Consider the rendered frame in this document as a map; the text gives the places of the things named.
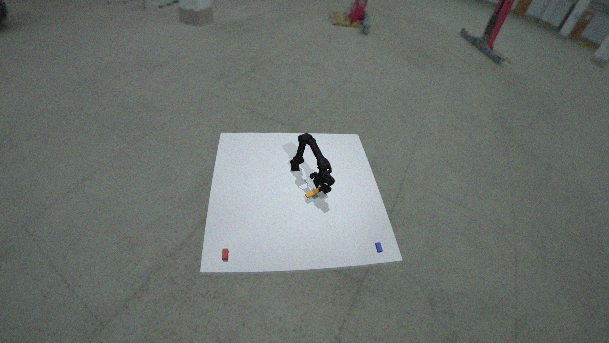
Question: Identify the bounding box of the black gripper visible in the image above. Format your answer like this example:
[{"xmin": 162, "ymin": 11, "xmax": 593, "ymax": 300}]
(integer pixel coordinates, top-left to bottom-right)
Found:
[{"xmin": 310, "ymin": 172, "xmax": 332, "ymax": 194}]

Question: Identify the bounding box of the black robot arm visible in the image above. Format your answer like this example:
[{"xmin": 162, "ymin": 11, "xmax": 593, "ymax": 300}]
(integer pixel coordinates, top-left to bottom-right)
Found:
[{"xmin": 290, "ymin": 133, "xmax": 336, "ymax": 187}]

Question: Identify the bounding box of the tan rectangular block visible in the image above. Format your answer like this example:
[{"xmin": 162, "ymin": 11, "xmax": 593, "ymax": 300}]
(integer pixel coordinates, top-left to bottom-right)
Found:
[{"xmin": 305, "ymin": 186, "xmax": 321, "ymax": 199}]

